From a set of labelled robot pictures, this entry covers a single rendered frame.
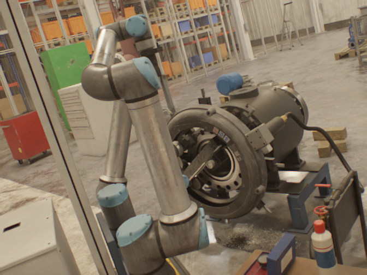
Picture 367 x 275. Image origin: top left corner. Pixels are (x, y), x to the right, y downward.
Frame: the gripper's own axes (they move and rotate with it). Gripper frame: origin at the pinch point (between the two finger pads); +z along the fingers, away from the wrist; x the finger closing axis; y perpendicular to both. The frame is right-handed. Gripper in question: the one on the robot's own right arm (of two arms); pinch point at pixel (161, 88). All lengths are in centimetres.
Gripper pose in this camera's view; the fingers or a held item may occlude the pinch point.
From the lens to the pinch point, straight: 191.0
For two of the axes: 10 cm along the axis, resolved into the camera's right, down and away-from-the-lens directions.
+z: 2.6, 9.4, 2.3
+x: -6.1, 3.5, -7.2
